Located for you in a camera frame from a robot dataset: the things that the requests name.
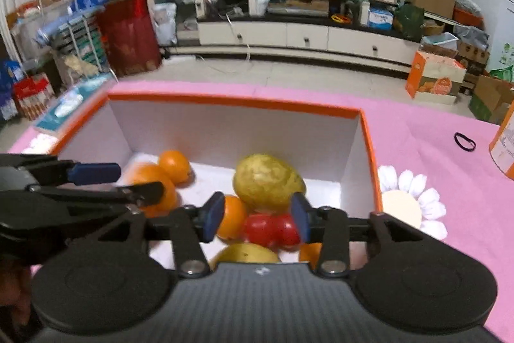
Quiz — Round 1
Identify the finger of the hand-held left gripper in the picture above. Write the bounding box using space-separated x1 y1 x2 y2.
24 181 166 215
0 154 122 187

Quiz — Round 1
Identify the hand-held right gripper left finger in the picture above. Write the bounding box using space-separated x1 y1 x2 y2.
96 191 226 277

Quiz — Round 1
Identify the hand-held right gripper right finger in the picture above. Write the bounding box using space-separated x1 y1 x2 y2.
291 192 426 277

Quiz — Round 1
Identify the red cherry tomato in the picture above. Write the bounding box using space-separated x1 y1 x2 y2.
243 213 279 247
273 213 302 249

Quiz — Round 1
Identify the large orange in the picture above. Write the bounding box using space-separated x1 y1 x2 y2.
126 163 179 218

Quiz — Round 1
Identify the small tangerine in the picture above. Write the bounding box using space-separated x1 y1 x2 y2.
298 242 324 267
158 150 192 184
217 194 249 241

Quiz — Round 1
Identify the orange cardboard box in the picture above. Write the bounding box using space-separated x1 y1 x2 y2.
50 92 384 271

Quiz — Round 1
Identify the white daisy coaster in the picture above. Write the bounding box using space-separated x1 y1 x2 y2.
22 134 59 155
377 165 448 241

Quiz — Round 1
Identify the teal tissue pack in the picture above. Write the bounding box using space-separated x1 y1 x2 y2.
32 74 109 137

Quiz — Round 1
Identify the red and white carton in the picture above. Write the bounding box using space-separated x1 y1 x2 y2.
12 73 57 121

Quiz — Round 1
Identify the red bag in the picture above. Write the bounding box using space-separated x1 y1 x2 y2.
96 0 162 77

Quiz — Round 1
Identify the white plastic sack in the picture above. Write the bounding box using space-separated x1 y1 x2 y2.
153 2 178 46

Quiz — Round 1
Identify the white television cabinet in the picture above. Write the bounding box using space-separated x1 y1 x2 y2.
197 0 422 74

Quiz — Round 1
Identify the orange fruit carton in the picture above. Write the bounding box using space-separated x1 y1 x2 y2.
405 51 467 104

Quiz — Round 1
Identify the blue and white tissue box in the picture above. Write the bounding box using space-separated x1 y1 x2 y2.
367 7 394 31

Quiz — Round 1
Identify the orange and white canister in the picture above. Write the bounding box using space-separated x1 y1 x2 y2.
489 120 514 180

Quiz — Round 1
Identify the dark green bag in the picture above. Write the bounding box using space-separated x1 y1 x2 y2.
394 4 425 42

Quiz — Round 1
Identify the brown cardboard box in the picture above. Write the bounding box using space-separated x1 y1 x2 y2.
468 74 514 124

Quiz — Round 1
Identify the white fridge with leaf print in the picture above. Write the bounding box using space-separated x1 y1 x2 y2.
466 0 514 74

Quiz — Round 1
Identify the metal wire cart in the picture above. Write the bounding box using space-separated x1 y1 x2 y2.
12 0 111 82

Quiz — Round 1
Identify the black hair tie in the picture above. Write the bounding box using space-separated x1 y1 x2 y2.
455 132 477 152

